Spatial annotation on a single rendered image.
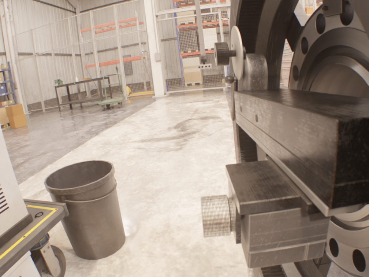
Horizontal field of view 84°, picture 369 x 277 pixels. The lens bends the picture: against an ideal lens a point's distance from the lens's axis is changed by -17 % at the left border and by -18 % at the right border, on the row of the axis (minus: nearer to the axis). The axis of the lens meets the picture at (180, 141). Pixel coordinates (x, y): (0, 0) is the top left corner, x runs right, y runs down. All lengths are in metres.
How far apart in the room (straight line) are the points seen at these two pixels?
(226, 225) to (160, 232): 0.99
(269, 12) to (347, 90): 0.23
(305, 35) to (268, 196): 0.37
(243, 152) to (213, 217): 0.44
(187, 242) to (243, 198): 0.94
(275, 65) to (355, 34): 0.30
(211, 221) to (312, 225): 0.09
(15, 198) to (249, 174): 0.74
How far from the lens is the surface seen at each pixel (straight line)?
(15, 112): 6.82
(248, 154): 0.66
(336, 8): 0.41
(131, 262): 1.09
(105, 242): 1.10
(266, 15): 0.52
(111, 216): 1.06
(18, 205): 0.88
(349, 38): 0.39
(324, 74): 0.49
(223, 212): 0.24
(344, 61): 0.40
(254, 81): 0.51
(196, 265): 1.02
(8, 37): 11.09
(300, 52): 0.54
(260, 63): 0.51
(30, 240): 0.82
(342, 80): 0.53
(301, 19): 0.55
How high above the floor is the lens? 0.72
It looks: 16 degrees down
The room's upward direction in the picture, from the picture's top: 7 degrees counter-clockwise
